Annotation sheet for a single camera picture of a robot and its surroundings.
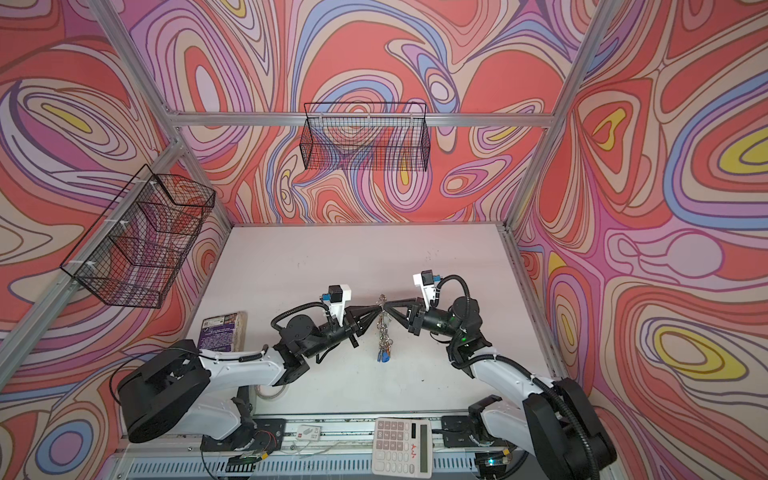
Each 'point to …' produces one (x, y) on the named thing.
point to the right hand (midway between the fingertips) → (387, 315)
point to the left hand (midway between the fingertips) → (385, 314)
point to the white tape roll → (272, 393)
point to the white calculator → (402, 447)
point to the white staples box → (308, 432)
